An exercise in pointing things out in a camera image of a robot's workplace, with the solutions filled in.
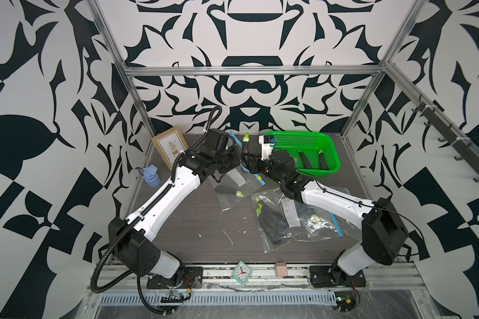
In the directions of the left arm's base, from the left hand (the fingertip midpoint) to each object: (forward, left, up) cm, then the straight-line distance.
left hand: (241, 153), depth 76 cm
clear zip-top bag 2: (-17, -23, -22) cm, 36 cm away
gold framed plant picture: (+21, +34, -17) cm, 44 cm away
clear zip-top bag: (-2, +2, -19) cm, 19 cm away
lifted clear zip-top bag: (-22, -32, -19) cm, 43 cm away
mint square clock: (-35, +1, -27) cm, 44 cm away
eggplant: (+4, -2, +1) cm, 4 cm away
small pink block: (-35, -13, -27) cm, 46 cm away
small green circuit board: (-41, +24, -27) cm, 55 cm away
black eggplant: (-19, -13, -25) cm, 33 cm away
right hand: (+1, 0, -1) cm, 2 cm away
